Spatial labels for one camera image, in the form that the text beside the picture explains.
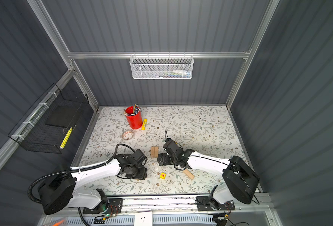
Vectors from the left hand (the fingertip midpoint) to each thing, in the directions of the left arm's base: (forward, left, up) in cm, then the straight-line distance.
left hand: (143, 176), depth 83 cm
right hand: (+7, -13, +5) cm, 15 cm away
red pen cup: (+36, +7, +13) cm, 39 cm away
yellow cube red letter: (-1, -11, +1) cm, 11 cm away
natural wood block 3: (0, -27, 0) cm, 27 cm away
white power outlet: (-21, -2, +3) cm, 22 cm away
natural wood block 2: (+15, -7, 0) cm, 17 cm away
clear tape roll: (+31, +13, 0) cm, 34 cm away
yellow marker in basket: (+12, +35, +27) cm, 46 cm away
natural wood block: (+15, -5, +1) cm, 16 cm away
